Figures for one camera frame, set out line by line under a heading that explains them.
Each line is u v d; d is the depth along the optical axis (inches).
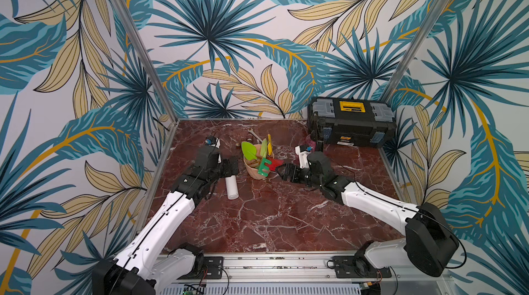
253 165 36.7
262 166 33.0
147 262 15.8
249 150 36.5
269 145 33.1
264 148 35.8
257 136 43.7
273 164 33.6
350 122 38.2
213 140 26.9
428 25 32.0
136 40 33.1
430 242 16.5
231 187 35.4
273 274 28.9
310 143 35.3
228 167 27.1
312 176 27.2
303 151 29.5
